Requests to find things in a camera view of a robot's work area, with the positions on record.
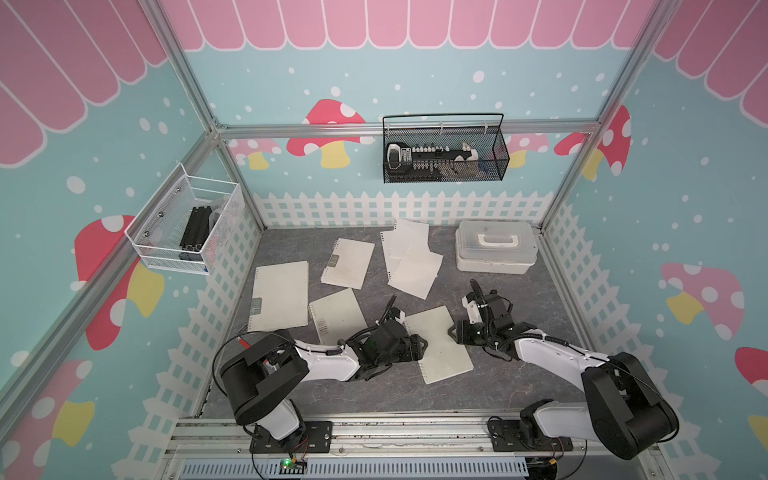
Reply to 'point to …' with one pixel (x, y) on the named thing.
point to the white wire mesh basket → (185, 222)
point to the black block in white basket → (196, 230)
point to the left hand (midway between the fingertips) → (417, 350)
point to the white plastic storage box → (496, 247)
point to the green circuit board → (288, 466)
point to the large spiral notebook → (280, 297)
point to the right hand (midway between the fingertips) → (452, 331)
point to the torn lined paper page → (392, 253)
